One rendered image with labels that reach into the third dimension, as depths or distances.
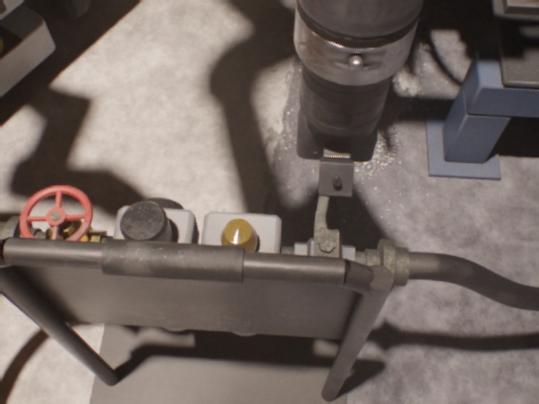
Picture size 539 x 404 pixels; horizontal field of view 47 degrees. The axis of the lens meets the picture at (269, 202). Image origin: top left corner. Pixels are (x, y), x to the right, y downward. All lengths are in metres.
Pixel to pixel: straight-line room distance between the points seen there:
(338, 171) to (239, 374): 0.59
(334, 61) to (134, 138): 0.88
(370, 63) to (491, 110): 0.70
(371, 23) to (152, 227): 0.31
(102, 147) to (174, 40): 0.31
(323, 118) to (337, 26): 0.12
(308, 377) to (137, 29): 0.85
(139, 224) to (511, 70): 0.70
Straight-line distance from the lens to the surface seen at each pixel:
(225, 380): 1.07
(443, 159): 1.28
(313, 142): 0.58
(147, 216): 0.63
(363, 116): 0.52
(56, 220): 0.65
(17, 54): 1.35
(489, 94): 1.11
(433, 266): 0.68
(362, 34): 0.43
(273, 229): 0.66
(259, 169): 1.23
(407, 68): 1.41
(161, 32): 1.46
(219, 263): 0.53
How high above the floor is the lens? 1.06
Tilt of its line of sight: 62 degrees down
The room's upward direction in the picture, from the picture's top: straight up
